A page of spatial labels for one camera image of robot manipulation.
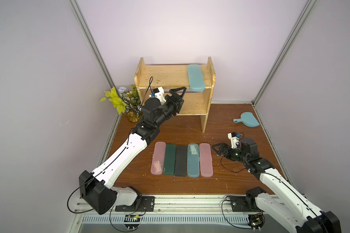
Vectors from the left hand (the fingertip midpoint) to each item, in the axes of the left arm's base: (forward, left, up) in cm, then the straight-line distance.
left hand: (188, 92), depth 61 cm
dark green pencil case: (-12, +10, -45) cm, 47 cm away
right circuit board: (-41, -34, -47) cm, 71 cm away
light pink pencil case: (-11, +17, -46) cm, 50 cm away
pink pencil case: (-14, -12, -44) cm, 47 cm away
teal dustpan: (+22, -49, -46) cm, 71 cm away
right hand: (-9, -17, -31) cm, 36 cm away
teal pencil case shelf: (-12, -4, -45) cm, 47 cm away
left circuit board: (-42, +28, -49) cm, 70 cm away
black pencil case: (-17, +3, -43) cm, 46 cm away
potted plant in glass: (+13, +38, -19) cm, 44 cm away
